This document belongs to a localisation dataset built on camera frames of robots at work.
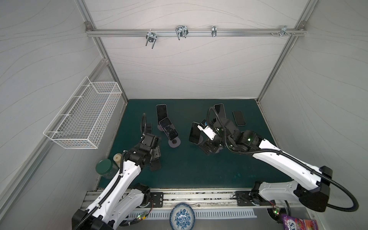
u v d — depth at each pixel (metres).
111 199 0.42
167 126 0.88
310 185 0.40
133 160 0.52
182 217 0.69
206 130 0.61
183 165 0.87
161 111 0.95
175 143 0.96
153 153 0.61
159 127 1.03
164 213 0.70
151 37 0.79
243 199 0.73
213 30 0.78
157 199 0.74
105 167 0.73
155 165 0.81
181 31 0.77
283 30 0.77
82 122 0.68
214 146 0.61
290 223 0.65
